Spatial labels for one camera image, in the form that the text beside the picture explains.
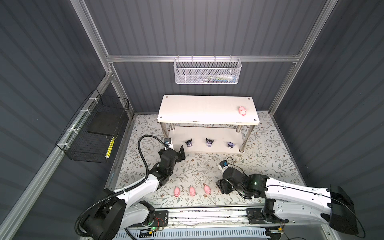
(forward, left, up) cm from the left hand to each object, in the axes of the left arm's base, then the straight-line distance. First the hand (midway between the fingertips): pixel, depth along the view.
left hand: (175, 147), depth 85 cm
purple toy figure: (+2, -33, -4) cm, 34 cm away
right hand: (-20, -24, -6) cm, 32 cm away
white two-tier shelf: (+27, -23, -11) cm, 37 cm away
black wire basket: (0, +40, +15) cm, 43 cm away
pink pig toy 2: (-22, -9, -12) cm, 26 cm away
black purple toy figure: (+4, -8, -2) cm, 9 cm away
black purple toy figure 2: (+3, -20, -1) cm, 20 cm away
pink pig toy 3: (-21, -17, -12) cm, 30 cm away
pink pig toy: (-21, 0, -12) cm, 24 cm away
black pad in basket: (+6, +32, +16) cm, 36 cm away
